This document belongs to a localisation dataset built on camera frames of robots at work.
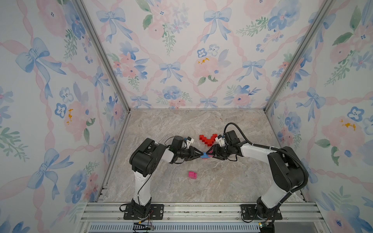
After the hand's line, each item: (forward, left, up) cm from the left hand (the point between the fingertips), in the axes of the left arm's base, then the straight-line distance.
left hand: (203, 155), depth 91 cm
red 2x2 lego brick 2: (+12, -2, -1) cm, 13 cm away
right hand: (0, -4, +1) cm, 5 cm away
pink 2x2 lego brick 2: (-12, +8, 0) cm, 14 cm away
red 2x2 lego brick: (+14, 0, -1) cm, 14 cm away
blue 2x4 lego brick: (-1, -1, 0) cm, 2 cm away
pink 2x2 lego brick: (-13, +5, -1) cm, 14 cm away
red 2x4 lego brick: (+10, -4, -1) cm, 11 cm away
